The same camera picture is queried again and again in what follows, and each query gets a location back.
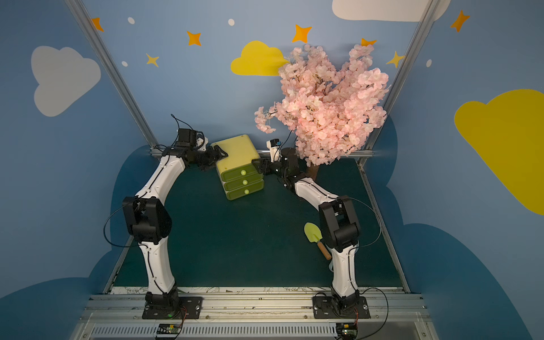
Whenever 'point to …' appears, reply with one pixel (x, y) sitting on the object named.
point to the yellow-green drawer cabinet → (241, 151)
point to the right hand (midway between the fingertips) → (258, 158)
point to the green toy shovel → (314, 235)
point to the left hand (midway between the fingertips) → (222, 155)
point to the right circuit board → (348, 331)
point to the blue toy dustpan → (331, 266)
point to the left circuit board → (168, 329)
